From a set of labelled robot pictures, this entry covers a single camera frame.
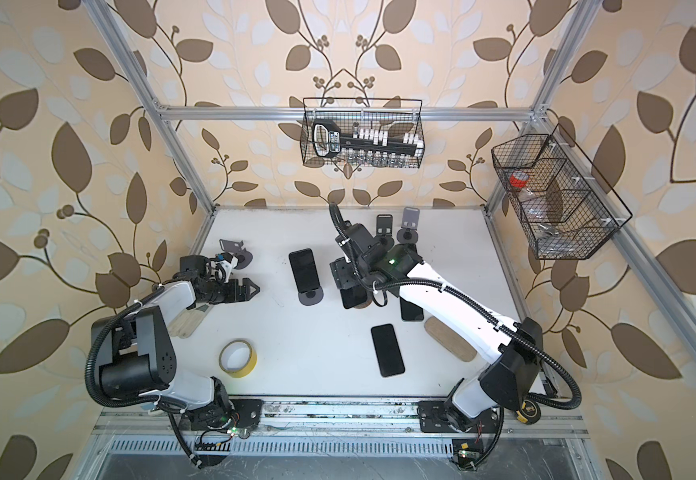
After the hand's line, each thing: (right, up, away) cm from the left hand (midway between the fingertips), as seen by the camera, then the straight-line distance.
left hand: (244, 287), depth 92 cm
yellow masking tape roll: (+5, -21, -11) cm, 24 cm away
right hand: (+33, +7, -16) cm, 37 cm away
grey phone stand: (-5, +9, +11) cm, 15 cm away
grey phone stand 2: (+20, -4, +4) cm, 21 cm away
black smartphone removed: (+52, -8, +1) cm, 53 cm away
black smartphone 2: (+44, -17, -7) cm, 48 cm away
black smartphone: (+19, +5, -1) cm, 20 cm away
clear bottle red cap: (+83, +32, -4) cm, 89 cm away
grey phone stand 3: (+54, +17, +20) cm, 61 cm away
